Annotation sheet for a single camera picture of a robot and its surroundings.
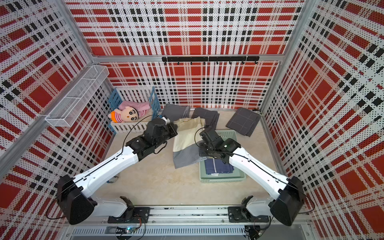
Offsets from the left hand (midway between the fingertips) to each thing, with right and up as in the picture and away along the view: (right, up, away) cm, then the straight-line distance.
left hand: (180, 126), depth 78 cm
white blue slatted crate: (-52, +23, +34) cm, 66 cm away
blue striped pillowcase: (+20, -24, +12) cm, 34 cm away
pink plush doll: (-37, +10, +21) cm, 44 cm away
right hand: (+13, -12, -1) cm, 18 cm away
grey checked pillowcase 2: (+44, +3, +34) cm, 55 cm away
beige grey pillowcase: (+2, -8, +6) cm, 11 cm away
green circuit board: (-23, -49, -8) cm, 55 cm away
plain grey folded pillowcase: (-11, +10, +42) cm, 45 cm away
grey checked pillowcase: (+19, +6, +37) cm, 42 cm away
